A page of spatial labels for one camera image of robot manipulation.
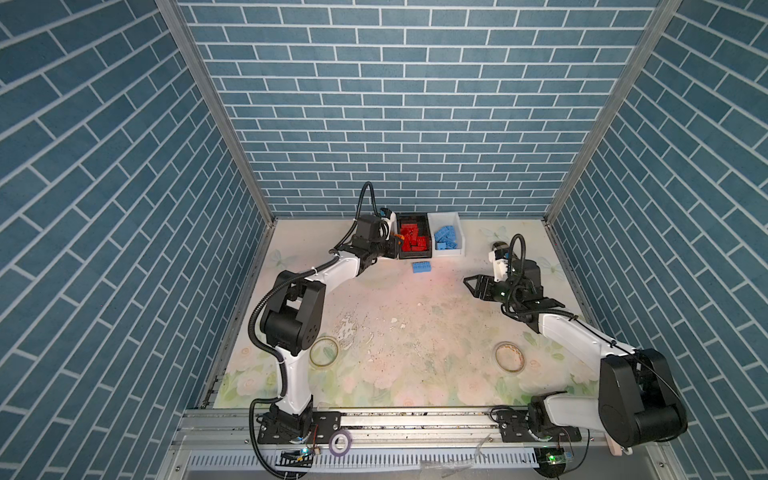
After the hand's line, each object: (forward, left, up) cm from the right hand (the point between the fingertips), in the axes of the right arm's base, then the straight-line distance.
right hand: (473, 281), depth 88 cm
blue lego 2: (+12, +15, -11) cm, 22 cm away
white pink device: (-38, -32, -10) cm, 50 cm away
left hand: (+13, +21, +2) cm, 25 cm away
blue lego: (+25, +6, -9) cm, 28 cm away
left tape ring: (-20, +43, -12) cm, 49 cm away
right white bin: (+33, +9, -7) cm, 35 cm away
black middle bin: (+26, +15, -6) cm, 31 cm away
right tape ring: (-17, -11, -13) cm, 24 cm away
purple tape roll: (-42, +35, -11) cm, 56 cm away
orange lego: (+22, +25, -5) cm, 33 cm away
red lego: (+21, +20, -8) cm, 30 cm away
